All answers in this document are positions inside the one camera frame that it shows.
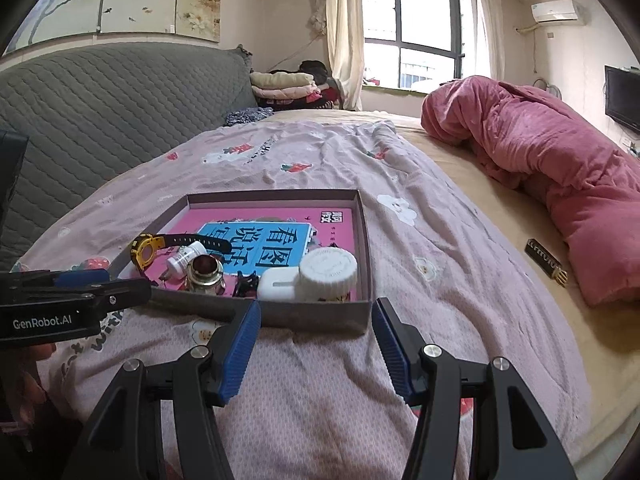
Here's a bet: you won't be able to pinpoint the grey quilted headboard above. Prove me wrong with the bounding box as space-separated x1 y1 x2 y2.
1 42 255 270

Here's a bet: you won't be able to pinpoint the red pink duvet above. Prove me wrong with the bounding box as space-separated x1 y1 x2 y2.
421 76 639 307

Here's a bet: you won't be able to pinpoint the black hair clip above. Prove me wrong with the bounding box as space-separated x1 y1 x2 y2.
232 271 259 298

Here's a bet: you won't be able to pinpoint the grey cardboard tray box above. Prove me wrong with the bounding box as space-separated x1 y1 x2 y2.
108 188 372 337

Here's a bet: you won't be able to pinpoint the person's left hand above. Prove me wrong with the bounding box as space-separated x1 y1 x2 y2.
1 342 56 427

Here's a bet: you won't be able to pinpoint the brass door knob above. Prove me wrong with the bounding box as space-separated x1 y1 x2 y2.
186 254 226 296

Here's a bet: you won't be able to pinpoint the small white pill bottle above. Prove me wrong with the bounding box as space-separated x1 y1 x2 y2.
163 242 207 281

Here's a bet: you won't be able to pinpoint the stack of folded clothes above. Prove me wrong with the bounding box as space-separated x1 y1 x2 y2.
250 61 344 110

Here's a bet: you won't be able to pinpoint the dark patterned cloth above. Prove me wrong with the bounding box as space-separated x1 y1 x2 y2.
224 106 274 127

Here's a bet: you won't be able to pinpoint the cream curtain left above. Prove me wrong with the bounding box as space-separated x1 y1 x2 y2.
309 0 364 110

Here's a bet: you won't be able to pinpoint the white air conditioner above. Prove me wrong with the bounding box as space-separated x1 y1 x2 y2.
532 0 582 24

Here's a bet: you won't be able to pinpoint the white earbuds case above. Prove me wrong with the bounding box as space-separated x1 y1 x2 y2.
257 266 305 302

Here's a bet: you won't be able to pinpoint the cream curtain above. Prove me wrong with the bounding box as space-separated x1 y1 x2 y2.
309 0 364 110
462 0 506 79

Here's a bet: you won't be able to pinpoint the window with dark frame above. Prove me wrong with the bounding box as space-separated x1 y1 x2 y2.
362 0 463 93

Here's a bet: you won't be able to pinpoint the cream curtain right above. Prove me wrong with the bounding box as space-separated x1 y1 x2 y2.
462 0 506 79

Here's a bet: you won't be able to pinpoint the black and yellow wristwatch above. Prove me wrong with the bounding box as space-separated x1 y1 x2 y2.
130 233 232 273

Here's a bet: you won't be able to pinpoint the white round jar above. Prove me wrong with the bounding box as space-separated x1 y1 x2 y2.
297 247 358 301

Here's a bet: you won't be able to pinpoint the pink strawberry bed sheet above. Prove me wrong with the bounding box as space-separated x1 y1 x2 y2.
17 122 590 479

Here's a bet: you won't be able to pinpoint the black wall television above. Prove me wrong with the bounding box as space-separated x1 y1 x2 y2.
604 65 640 134

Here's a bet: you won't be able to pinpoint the pink and blue book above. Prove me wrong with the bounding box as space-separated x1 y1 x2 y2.
144 206 357 302

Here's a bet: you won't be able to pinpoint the black gold lipstick on bed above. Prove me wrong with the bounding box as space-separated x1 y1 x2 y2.
525 238 568 287

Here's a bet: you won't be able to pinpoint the wall painting panels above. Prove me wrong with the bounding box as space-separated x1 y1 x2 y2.
6 0 221 53

